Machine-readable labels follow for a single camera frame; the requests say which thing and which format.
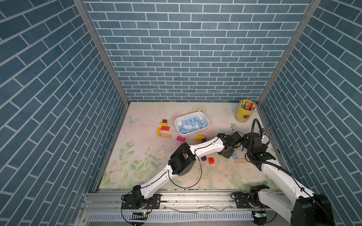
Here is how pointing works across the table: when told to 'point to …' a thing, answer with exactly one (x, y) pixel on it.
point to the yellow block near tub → (200, 137)
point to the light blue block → (201, 124)
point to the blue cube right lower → (234, 156)
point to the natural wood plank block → (166, 135)
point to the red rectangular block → (165, 128)
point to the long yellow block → (159, 132)
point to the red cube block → (211, 160)
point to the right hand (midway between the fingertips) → (253, 139)
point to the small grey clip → (233, 127)
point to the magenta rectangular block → (181, 139)
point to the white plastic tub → (191, 122)
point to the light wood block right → (240, 160)
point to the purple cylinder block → (204, 158)
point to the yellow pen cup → (245, 108)
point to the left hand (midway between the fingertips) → (228, 155)
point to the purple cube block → (164, 121)
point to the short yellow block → (162, 124)
